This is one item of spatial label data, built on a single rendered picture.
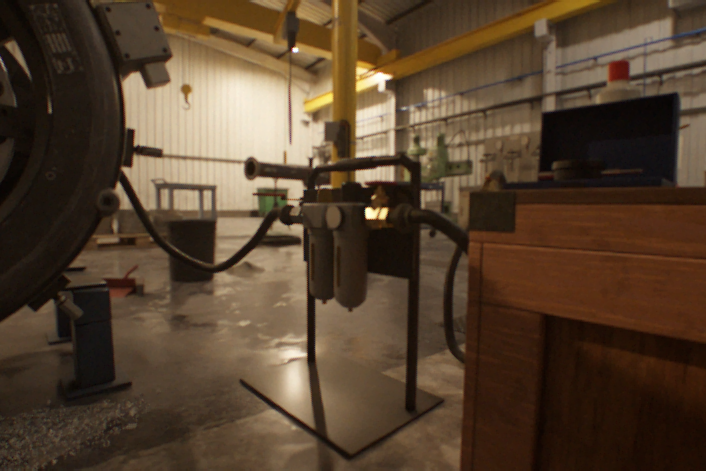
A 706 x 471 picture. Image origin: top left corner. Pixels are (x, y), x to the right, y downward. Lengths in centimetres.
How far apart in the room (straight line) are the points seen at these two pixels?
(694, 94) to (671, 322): 1046
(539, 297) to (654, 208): 13
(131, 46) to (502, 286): 72
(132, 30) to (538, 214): 72
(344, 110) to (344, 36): 77
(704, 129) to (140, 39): 1039
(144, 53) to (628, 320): 82
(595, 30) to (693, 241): 1153
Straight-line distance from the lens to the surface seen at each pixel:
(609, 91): 76
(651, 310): 42
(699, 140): 1060
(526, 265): 44
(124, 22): 84
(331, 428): 84
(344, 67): 429
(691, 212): 41
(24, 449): 97
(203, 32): 1272
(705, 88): 1080
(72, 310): 88
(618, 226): 42
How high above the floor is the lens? 45
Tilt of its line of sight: 4 degrees down
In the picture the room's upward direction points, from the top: straight up
